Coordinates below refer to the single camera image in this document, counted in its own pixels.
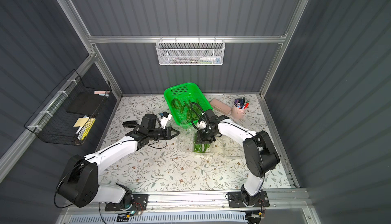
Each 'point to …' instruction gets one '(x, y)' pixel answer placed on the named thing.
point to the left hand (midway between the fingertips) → (178, 133)
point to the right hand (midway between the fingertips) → (200, 142)
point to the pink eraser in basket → (97, 92)
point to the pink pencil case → (220, 106)
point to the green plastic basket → (184, 92)
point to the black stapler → (130, 124)
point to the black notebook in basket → (85, 103)
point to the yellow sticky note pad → (81, 122)
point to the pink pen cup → (239, 111)
